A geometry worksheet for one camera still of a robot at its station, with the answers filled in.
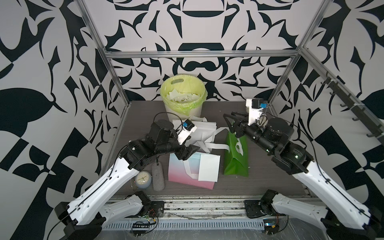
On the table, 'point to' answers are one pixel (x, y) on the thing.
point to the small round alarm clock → (143, 179)
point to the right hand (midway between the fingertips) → (227, 111)
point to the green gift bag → (236, 161)
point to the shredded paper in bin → (185, 97)
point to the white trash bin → (183, 106)
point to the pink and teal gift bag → (186, 171)
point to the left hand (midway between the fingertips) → (192, 138)
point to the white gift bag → (203, 136)
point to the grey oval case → (158, 176)
